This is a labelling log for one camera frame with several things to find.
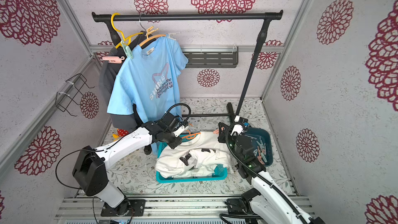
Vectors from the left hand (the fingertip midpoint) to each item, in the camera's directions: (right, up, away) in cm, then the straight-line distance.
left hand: (177, 141), depth 85 cm
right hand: (+21, +11, -12) cm, 27 cm away
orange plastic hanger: (+7, +2, +3) cm, 8 cm away
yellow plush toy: (-36, +3, +10) cm, 38 cm away
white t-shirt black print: (+12, -5, -7) cm, 15 cm away
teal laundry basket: (+23, -16, -2) cm, 29 cm away
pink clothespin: (+20, +6, -10) cm, 23 cm away
